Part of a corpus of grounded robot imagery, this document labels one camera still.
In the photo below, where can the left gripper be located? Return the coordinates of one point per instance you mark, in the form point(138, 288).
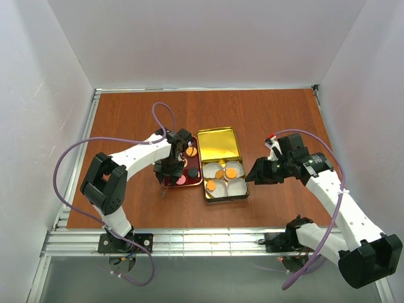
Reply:
point(168, 170)

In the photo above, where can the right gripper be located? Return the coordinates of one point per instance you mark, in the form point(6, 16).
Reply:
point(269, 168)

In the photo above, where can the metal tongs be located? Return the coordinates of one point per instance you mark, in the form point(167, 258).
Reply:
point(164, 189)

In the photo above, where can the large round orange cookie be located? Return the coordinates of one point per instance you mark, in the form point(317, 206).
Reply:
point(230, 173)

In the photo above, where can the round waffle cookie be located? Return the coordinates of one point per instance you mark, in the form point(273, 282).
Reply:
point(219, 174)

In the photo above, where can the small flower cookie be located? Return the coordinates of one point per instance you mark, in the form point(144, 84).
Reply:
point(211, 185)

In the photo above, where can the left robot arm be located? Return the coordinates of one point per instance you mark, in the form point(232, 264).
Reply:
point(104, 185)

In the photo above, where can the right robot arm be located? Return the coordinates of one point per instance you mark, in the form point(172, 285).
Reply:
point(362, 252)

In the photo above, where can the pink cookie lower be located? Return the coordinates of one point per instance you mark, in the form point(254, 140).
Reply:
point(181, 180)

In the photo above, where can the dark red tray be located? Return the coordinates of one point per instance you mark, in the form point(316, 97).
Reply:
point(194, 162)

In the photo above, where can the black sandwich cookie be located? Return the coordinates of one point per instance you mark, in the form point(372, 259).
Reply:
point(193, 173)

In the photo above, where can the white paper cup front-right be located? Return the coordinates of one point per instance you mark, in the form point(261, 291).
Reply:
point(236, 187)

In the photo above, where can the white paper cup back-right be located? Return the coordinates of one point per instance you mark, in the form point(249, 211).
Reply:
point(236, 165)

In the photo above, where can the white paper cup back-left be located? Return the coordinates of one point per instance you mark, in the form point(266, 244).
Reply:
point(210, 169)

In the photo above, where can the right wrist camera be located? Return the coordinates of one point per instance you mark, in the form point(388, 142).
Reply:
point(272, 144)

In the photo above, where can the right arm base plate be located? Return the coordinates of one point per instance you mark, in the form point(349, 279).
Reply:
point(280, 243)

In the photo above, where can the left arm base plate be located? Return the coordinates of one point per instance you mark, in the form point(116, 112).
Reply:
point(109, 244)

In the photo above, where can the aluminium table frame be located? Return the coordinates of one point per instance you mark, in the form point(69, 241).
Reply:
point(202, 253)

